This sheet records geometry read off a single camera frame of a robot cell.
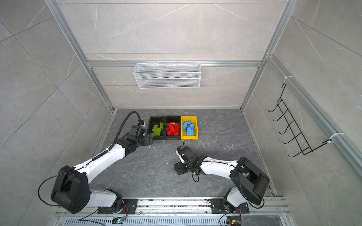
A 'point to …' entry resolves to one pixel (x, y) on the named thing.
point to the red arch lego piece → (173, 128)
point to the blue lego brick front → (188, 131)
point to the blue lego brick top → (187, 122)
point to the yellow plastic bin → (193, 120)
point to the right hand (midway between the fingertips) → (179, 165)
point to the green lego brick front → (156, 133)
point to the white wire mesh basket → (167, 75)
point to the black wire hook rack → (301, 142)
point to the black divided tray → (165, 127)
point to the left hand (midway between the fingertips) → (145, 133)
